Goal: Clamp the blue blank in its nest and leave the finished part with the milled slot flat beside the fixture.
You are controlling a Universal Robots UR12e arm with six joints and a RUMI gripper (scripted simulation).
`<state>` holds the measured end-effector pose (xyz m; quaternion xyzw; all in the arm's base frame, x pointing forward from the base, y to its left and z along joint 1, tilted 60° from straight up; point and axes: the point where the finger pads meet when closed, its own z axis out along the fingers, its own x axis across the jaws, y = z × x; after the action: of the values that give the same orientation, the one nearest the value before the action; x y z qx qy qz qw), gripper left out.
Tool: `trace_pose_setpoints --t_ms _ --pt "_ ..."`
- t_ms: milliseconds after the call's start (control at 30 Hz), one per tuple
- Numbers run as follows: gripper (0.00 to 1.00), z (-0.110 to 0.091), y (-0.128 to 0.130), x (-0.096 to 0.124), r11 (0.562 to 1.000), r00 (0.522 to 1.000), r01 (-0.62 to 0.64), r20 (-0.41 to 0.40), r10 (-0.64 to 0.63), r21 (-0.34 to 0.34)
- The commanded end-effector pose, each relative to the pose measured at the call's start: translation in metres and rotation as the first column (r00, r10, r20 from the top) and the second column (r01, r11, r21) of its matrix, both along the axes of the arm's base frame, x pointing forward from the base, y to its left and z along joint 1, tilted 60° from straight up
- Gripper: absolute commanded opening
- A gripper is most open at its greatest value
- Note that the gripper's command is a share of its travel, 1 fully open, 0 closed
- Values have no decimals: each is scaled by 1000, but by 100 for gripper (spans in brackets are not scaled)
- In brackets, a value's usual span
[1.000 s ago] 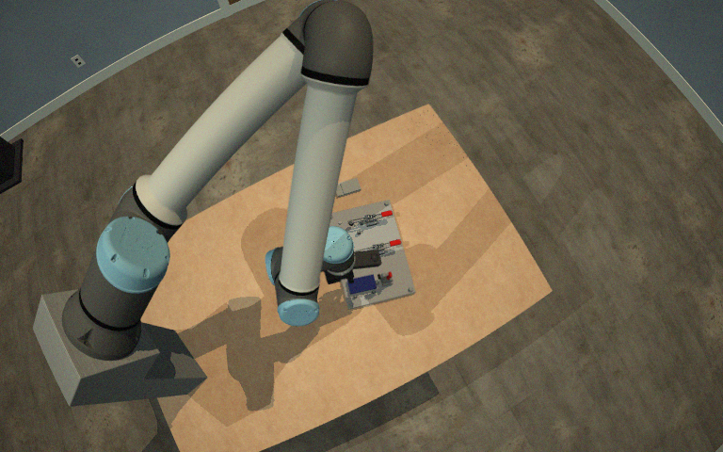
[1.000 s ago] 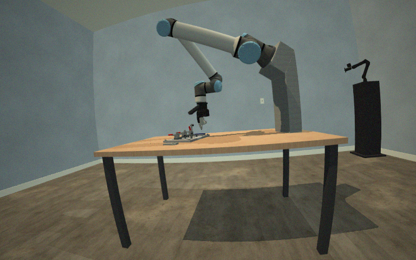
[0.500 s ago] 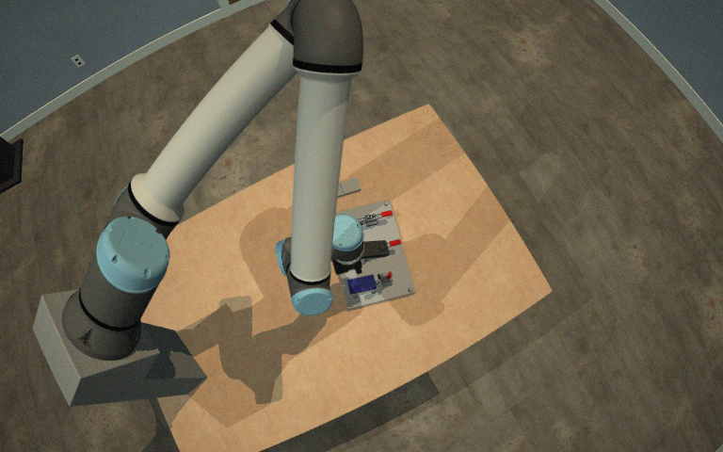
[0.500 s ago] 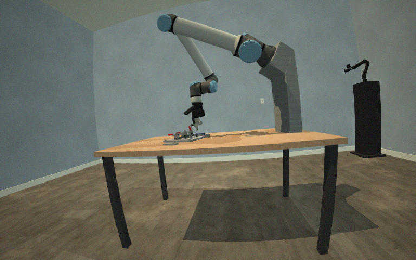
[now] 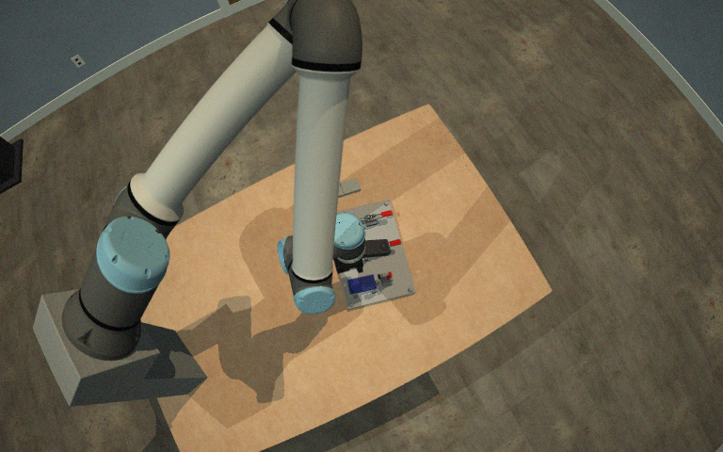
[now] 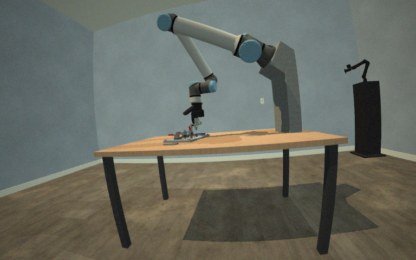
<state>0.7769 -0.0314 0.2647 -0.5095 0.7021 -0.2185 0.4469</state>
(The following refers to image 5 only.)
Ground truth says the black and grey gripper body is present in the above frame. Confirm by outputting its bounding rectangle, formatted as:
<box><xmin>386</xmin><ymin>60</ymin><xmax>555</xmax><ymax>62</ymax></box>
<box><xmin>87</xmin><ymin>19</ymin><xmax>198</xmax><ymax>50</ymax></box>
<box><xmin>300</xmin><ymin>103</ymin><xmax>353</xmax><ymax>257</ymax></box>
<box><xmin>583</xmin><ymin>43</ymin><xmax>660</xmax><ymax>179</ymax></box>
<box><xmin>333</xmin><ymin>258</ymin><xmax>363</xmax><ymax>273</ymax></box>

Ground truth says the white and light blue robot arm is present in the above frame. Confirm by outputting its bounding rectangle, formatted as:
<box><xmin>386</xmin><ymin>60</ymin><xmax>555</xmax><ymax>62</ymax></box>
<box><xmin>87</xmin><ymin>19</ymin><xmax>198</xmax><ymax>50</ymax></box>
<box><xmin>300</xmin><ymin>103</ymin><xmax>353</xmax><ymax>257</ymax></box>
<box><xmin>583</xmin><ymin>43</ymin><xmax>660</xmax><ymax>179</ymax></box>
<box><xmin>62</xmin><ymin>0</ymin><xmax>391</xmax><ymax>361</ymax></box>

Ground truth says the grey toggle clamp with red handle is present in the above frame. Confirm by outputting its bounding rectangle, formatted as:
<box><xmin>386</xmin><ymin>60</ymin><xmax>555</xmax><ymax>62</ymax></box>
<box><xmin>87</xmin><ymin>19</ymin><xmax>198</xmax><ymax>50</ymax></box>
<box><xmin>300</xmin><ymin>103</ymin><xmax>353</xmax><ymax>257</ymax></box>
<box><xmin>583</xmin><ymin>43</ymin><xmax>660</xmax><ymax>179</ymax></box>
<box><xmin>378</xmin><ymin>272</ymin><xmax>394</xmax><ymax>286</ymax></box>

